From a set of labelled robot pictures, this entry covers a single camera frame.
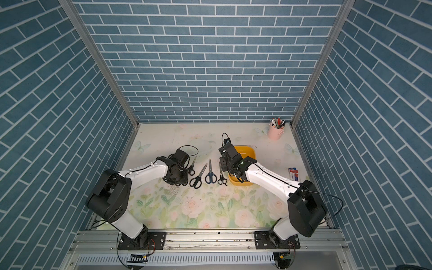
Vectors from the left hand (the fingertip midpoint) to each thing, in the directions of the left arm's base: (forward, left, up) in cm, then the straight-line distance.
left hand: (187, 181), depth 91 cm
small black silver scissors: (+7, -1, -1) cm, 7 cm away
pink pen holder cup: (+31, -53, +10) cm, 62 cm away
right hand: (+6, -22, +12) cm, 26 cm away
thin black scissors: (+1, -19, -1) cm, 19 cm away
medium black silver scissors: (-1, -5, 0) cm, 5 cm away
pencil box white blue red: (+5, -60, 0) cm, 60 cm away
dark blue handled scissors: (+3, -13, -1) cm, 13 cm away
